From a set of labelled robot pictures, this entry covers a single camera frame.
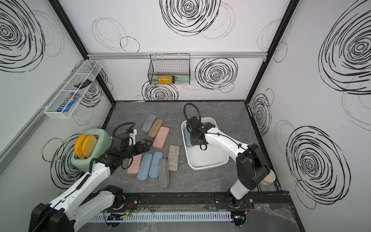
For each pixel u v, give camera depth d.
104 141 0.81
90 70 0.93
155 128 0.99
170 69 0.99
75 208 0.43
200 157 0.91
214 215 0.71
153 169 0.83
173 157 0.87
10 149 0.52
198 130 0.62
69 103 0.68
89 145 0.72
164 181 0.77
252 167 0.44
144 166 0.83
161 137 0.96
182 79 0.87
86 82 0.81
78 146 0.70
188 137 0.94
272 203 0.74
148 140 0.76
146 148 0.73
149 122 1.02
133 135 0.74
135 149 0.72
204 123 0.67
